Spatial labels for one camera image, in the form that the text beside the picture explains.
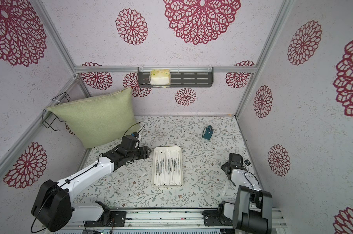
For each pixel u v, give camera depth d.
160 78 0.90
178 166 0.92
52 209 0.41
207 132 1.02
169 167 0.91
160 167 0.91
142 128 1.26
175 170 0.90
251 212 0.42
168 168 0.90
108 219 0.68
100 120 0.82
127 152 0.64
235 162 0.70
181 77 0.94
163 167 0.92
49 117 0.73
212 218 0.73
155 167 0.90
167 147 1.00
